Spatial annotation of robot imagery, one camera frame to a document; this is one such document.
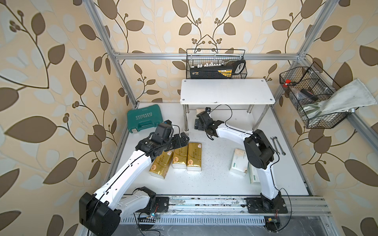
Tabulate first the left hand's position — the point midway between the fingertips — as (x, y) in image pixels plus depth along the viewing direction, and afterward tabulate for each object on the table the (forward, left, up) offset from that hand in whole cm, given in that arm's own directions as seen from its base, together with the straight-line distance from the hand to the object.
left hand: (183, 140), depth 76 cm
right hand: (+21, -11, -13) cm, 27 cm away
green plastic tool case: (+27, +31, -15) cm, 44 cm away
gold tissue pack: (-9, +13, -13) cm, 20 cm away
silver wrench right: (+2, -62, -18) cm, 65 cm away
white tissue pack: (+29, -9, -8) cm, 31 cm away
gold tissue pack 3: (-7, -6, -13) cm, 16 cm away
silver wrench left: (+13, -60, -18) cm, 64 cm away
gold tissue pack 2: (-4, +3, -13) cm, 14 cm away
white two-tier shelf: (+20, -24, +15) cm, 35 cm away
